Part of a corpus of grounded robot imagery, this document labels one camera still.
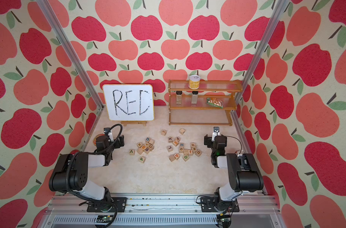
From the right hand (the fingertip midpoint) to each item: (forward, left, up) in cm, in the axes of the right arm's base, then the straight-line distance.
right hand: (216, 137), depth 94 cm
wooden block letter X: (-2, +31, -4) cm, 32 cm away
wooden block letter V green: (-14, +55, -3) cm, 57 cm away
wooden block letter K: (-8, +52, -4) cm, 53 cm away
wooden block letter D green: (-15, +20, -4) cm, 25 cm away
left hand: (-6, +68, 0) cm, 68 cm away
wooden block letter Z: (+3, +37, -4) cm, 37 cm away
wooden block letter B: (-10, +49, -3) cm, 50 cm away
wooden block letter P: (-19, +47, -4) cm, 51 cm away
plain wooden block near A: (-15, +29, -5) cm, 33 cm away
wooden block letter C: (-10, +44, -3) cm, 45 cm away
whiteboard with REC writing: (+16, +62, +13) cm, 65 cm away
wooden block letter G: (-9, +23, -4) cm, 25 cm away
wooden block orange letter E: (-5, +27, -4) cm, 28 cm away
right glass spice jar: (+22, +16, +15) cm, 32 cm away
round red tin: (-9, +83, -2) cm, 83 cm away
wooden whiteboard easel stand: (+9, +67, -3) cm, 68 cm away
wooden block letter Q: (-4, +47, -4) cm, 48 cm away
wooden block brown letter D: (-10, +12, -4) cm, 16 cm away
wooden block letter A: (-14, +26, -5) cm, 29 cm away
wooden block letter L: (-9, +31, -4) cm, 32 cm away
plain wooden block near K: (-13, +51, -4) cm, 52 cm away
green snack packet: (+20, +2, +14) cm, 24 cm away
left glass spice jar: (+21, +27, +15) cm, 38 cm away
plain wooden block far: (+7, +23, -5) cm, 25 cm away
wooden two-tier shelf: (+19, +5, +12) cm, 23 cm away
